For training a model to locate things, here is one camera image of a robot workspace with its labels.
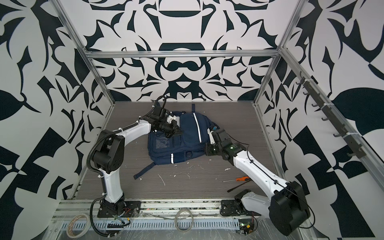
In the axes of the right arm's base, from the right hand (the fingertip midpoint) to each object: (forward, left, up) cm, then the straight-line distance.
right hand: (207, 145), depth 82 cm
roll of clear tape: (-35, +64, -10) cm, 74 cm away
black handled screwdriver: (-19, -14, -14) cm, 27 cm away
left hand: (+10, +11, +1) cm, 15 cm away
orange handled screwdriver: (-14, -19, -11) cm, 26 cm away
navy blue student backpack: (+3, +10, -5) cm, 12 cm away
